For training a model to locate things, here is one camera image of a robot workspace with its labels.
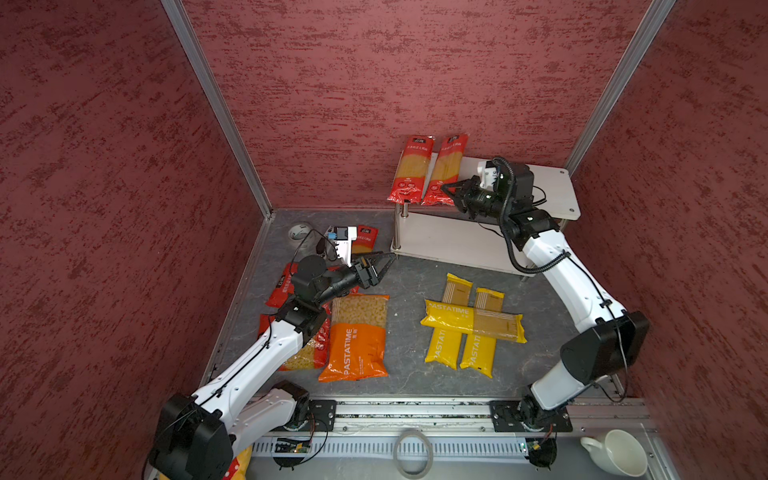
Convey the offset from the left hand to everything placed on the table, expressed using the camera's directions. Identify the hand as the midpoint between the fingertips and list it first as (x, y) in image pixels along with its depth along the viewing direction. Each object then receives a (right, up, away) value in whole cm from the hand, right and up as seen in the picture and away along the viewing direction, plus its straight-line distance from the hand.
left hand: (390, 261), depth 70 cm
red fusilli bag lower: (-22, -27, +13) cm, 37 cm away
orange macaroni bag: (-10, -22, +15) cm, 28 cm away
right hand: (+12, +17, +3) cm, 21 cm away
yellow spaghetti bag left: (+16, -26, +16) cm, 34 cm away
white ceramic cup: (+53, -44, -3) cm, 69 cm away
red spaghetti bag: (-10, +5, +40) cm, 41 cm away
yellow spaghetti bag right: (+26, -27, +14) cm, 39 cm away
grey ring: (+9, -45, -4) cm, 46 cm away
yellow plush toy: (-34, -45, -6) cm, 57 cm away
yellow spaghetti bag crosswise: (+25, -19, +16) cm, 35 cm away
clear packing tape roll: (-36, +8, +44) cm, 57 cm away
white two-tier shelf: (+19, +7, +41) cm, 46 cm away
